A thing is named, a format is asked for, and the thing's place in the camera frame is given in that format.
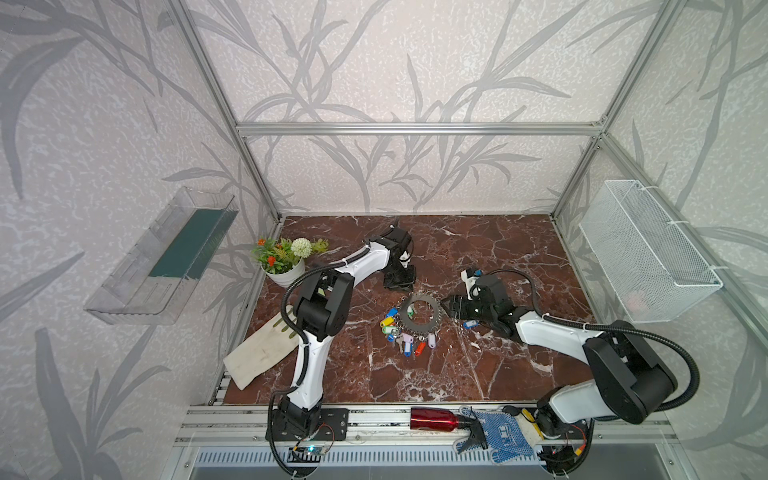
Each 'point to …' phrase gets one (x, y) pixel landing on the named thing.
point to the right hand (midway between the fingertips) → (449, 294)
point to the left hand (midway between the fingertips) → (417, 280)
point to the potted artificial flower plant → (284, 261)
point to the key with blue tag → (471, 324)
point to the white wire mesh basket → (656, 271)
